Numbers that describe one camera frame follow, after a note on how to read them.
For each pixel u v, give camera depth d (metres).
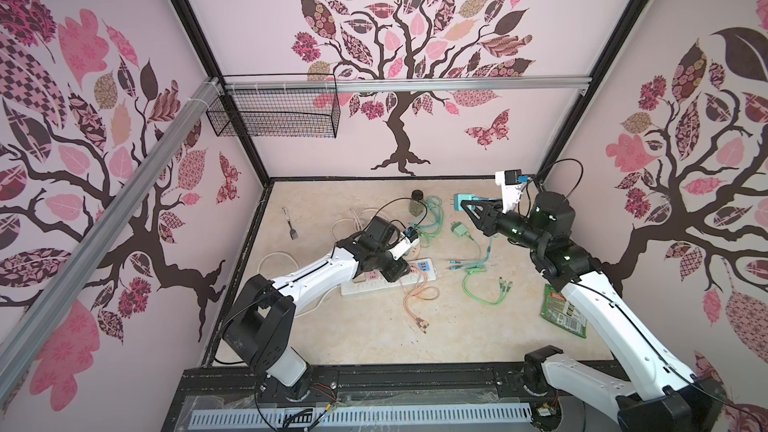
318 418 0.69
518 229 0.58
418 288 0.88
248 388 0.74
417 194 1.03
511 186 0.60
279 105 0.95
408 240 0.75
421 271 0.90
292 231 1.04
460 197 0.68
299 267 0.52
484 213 0.62
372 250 0.66
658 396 0.38
